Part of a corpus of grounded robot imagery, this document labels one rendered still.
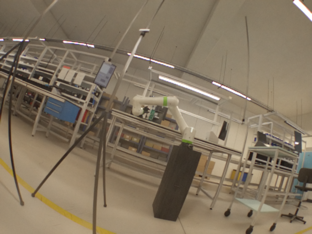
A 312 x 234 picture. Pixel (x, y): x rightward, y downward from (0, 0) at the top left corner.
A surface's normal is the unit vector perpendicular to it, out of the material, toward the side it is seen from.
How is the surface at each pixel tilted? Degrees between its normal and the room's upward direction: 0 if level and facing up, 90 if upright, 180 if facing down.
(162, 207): 90
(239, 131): 90
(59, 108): 90
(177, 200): 90
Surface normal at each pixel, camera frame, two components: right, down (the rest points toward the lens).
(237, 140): 0.06, -0.17
